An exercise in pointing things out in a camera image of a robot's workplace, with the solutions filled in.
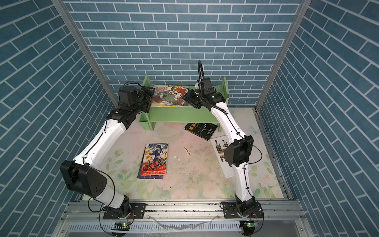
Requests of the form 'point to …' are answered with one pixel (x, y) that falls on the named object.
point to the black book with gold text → (205, 131)
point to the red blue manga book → (155, 159)
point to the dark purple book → (155, 177)
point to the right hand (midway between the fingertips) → (182, 97)
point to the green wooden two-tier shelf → (181, 114)
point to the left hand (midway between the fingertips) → (155, 92)
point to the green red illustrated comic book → (169, 96)
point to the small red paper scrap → (187, 150)
